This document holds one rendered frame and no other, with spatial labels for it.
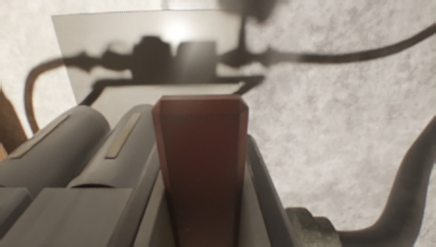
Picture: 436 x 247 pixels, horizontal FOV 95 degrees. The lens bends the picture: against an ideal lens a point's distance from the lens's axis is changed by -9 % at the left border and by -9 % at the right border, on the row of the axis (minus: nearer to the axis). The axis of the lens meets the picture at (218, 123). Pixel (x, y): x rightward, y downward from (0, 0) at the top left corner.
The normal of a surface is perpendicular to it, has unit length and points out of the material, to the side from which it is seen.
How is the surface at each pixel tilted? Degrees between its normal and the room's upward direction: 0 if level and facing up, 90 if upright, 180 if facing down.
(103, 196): 90
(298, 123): 0
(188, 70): 0
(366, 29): 0
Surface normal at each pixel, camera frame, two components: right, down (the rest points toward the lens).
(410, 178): -0.22, -0.92
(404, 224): 0.10, -0.73
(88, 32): 0.04, 0.48
